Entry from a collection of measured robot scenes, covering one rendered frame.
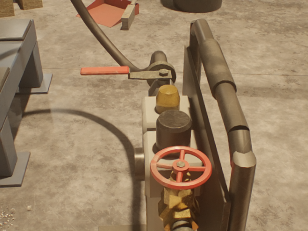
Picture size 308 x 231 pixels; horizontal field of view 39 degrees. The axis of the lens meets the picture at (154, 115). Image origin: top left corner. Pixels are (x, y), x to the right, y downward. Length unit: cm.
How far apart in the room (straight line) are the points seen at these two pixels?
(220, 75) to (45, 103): 109
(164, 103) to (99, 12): 169
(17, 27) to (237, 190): 118
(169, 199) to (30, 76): 118
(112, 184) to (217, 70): 72
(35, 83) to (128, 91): 34
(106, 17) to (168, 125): 171
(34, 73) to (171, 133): 112
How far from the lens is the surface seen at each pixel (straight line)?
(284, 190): 124
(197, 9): 229
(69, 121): 146
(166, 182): 48
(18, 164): 131
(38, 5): 243
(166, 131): 56
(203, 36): 66
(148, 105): 68
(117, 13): 229
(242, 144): 46
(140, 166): 59
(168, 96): 64
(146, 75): 74
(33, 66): 161
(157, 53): 86
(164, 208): 54
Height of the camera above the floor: 84
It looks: 35 degrees down
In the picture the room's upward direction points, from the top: straight up
